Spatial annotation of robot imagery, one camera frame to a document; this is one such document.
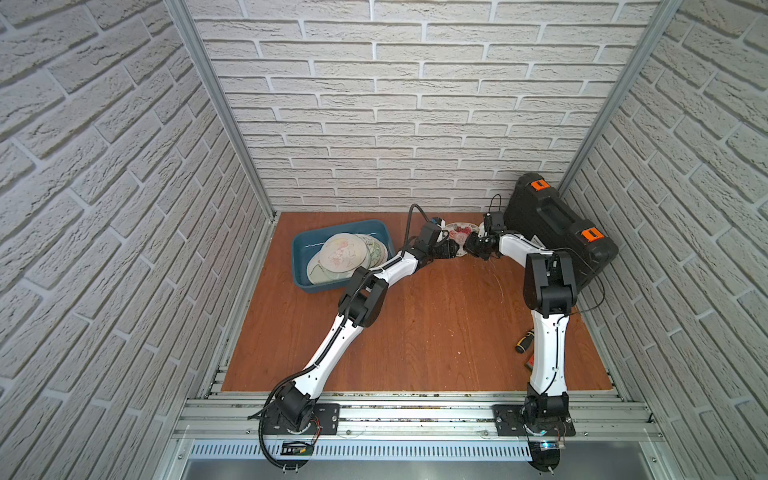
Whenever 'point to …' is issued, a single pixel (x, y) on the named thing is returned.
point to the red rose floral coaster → (459, 231)
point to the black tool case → (535, 210)
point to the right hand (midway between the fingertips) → (467, 245)
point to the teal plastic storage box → (304, 244)
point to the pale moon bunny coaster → (342, 252)
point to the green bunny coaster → (317, 275)
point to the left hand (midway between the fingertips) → (461, 244)
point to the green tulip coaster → (377, 250)
